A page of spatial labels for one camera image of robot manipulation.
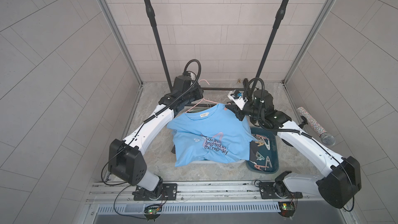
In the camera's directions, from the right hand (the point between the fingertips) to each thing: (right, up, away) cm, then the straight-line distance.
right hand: (227, 103), depth 75 cm
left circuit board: (-33, -44, -11) cm, 56 cm away
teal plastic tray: (+21, -27, +8) cm, 35 cm away
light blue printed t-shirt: (-7, -16, +2) cm, 17 cm away
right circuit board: (+26, -46, -7) cm, 53 cm away
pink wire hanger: (-13, +1, +2) cm, 13 cm away
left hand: (-10, +8, +4) cm, 13 cm away
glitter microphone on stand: (+39, -13, -12) cm, 43 cm away
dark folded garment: (+13, -23, +1) cm, 26 cm away
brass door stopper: (+15, +15, +45) cm, 50 cm away
